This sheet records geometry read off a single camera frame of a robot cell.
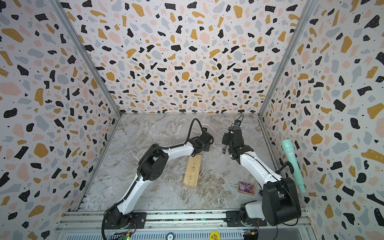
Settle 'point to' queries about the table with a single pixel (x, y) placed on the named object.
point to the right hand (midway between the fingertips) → (232, 133)
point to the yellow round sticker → (214, 235)
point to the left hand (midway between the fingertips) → (210, 143)
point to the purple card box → (248, 188)
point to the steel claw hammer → (224, 150)
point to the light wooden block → (192, 172)
